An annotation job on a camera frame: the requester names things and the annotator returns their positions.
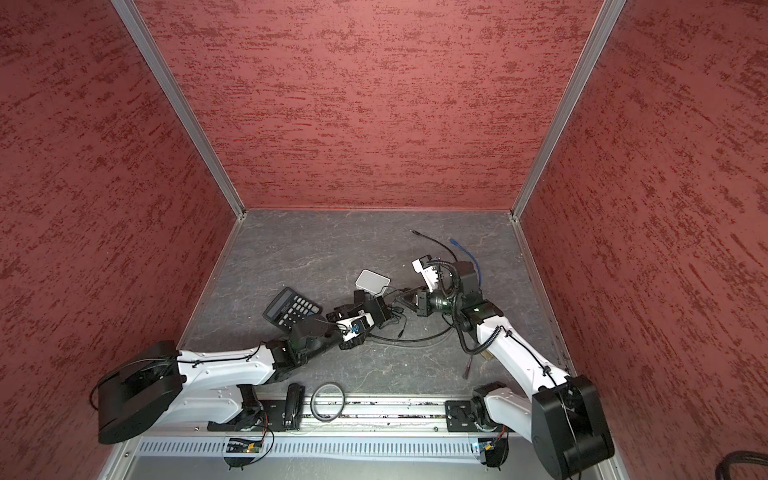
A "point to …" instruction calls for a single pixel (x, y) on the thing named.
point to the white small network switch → (371, 281)
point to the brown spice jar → (487, 354)
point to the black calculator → (289, 306)
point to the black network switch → (381, 320)
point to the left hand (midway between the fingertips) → (364, 315)
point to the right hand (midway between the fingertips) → (397, 304)
